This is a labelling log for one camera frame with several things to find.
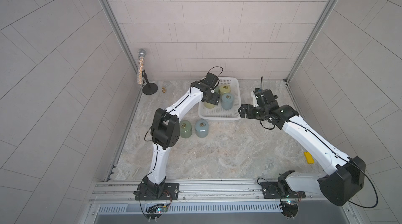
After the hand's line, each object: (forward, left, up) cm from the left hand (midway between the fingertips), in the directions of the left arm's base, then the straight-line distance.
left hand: (214, 97), depth 94 cm
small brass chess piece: (+13, +35, -9) cm, 38 cm away
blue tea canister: (0, -8, -3) cm, 9 cm away
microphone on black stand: (+14, +45, -9) cm, 48 cm away
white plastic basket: (-5, -3, -10) cm, 12 cm away
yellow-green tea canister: (-7, +3, 0) cm, 8 cm away
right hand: (-14, -15, +7) cm, 22 cm away
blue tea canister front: (-19, +7, -4) cm, 21 cm away
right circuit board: (-54, -33, -11) cm, 64 cm away
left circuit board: (-55, +26, -9) cm, 61 cm away
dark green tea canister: (-19, +16, -5) cm, 25 cm away
